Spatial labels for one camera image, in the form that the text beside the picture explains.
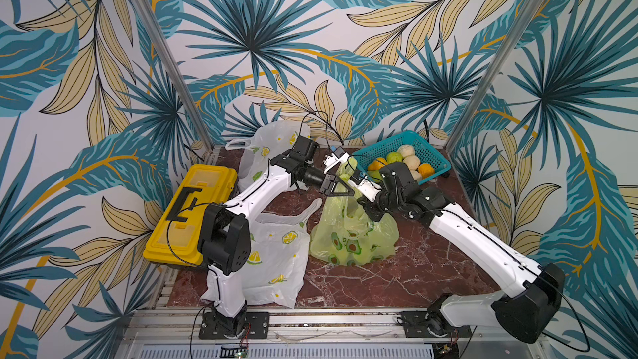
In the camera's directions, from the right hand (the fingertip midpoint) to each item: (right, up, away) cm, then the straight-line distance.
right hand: (361, 197), depth 77 cm
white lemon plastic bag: (-27, -18, +11) cm, 34 cm away
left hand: (-4, +1, -4) cm, 5 cm away
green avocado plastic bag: (-5, -10, -5) cm, 13 cm away
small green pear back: (+19, +14, +33) cm, 41 cm away
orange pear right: (+32, +9, +29) cm, 44 cm away
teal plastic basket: (+34, +17, +33) cm, 50 cm away
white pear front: (+27, +7, +26) cm, 38 cm away
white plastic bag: (-36, +22, +35) cm, 54 cm away
